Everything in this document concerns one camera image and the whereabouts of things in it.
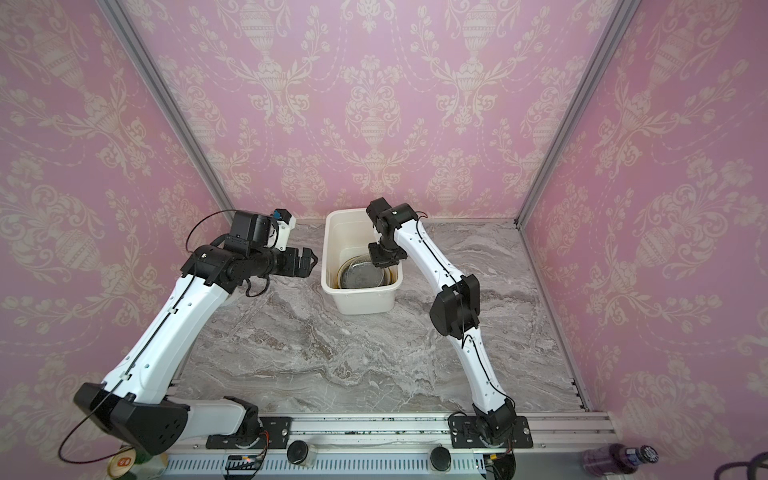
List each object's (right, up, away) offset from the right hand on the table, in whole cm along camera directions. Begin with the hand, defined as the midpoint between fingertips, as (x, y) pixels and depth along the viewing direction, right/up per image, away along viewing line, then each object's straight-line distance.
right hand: (383, 263), depth 91 cm
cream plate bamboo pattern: (+2, -4, +6) cm, 7 cm away
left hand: (-20, +2, -17) cm, 26 cm away
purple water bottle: (+51, -41, -27) cm, 71 cm away
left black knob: (-18, -39, -28) cm, 51 cm away
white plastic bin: (-12, +10, +8) cm, 18 cm away
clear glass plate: (-7, -4, +6) cm, 10 cm away
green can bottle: (-51, -40, -30) cm, 72 cm away
